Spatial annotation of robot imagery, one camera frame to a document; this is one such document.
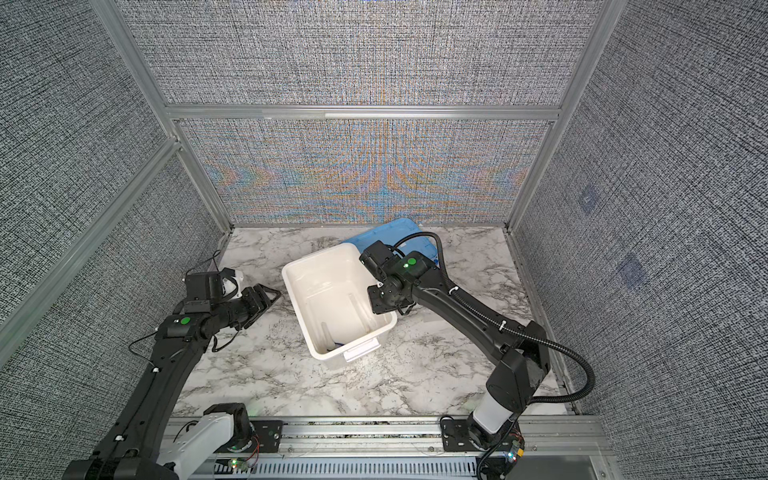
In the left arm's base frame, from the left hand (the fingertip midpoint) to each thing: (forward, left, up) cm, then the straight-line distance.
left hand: (275, 298), depth 78 cm
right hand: (-2, -28, -1) cm, 28 cm away
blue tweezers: (-6, -14, -17) cm, 23 cm away
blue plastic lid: (+39, -34, -17) cm, 55 cm away
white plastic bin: (+7, -13, -17) cm, 22 cm away
